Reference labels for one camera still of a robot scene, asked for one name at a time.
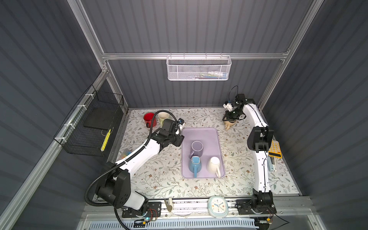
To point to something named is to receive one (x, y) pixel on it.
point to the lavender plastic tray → (210, 137)
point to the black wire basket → (86, 131)
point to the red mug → (148, 118)
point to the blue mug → (195, 165)
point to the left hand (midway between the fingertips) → (178, 135)
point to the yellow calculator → (274, 150)
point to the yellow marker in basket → (106, 140)
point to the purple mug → (197, 149)
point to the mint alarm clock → (217, 206)
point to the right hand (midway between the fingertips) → (226, 119)
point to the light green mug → (162, 116)
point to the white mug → (213, 166)
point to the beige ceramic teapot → (227, 124)
